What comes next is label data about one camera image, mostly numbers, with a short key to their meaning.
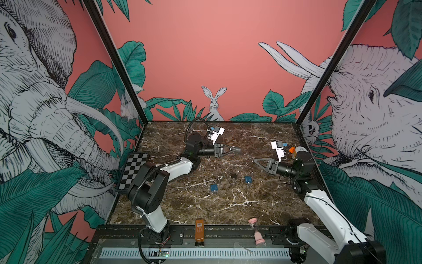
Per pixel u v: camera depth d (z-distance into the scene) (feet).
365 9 2.29
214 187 2.90
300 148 3.30
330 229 1.54
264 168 2.25
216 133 2.41
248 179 3.03
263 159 2.29
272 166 2.13
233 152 2.41
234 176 3.05
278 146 2.21
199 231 2.35
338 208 2.82
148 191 1.53
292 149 3.40
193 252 2.30
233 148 2.45
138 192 1.45
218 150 2.31
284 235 2.40
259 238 2.35
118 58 2.86
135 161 3.13
